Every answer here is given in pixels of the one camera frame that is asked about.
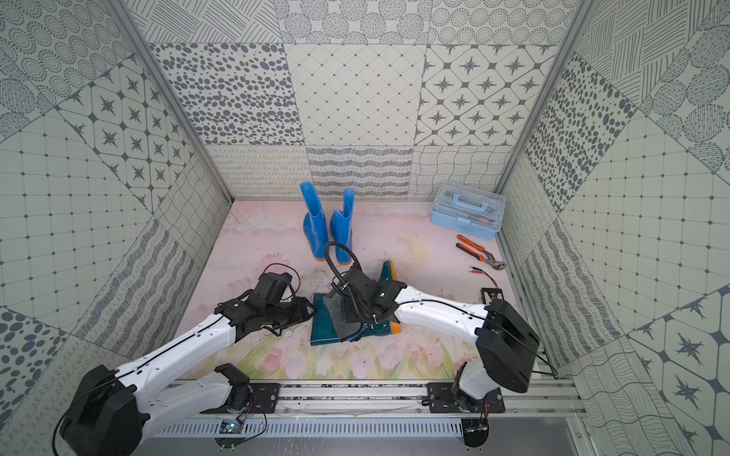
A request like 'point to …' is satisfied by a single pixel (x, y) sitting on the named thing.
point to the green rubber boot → (323, 331)
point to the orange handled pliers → (484, 256)
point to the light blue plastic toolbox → (470, 210)
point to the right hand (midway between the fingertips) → (348, 314)
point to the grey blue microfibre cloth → (345, 329)
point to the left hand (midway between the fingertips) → (318, 315)
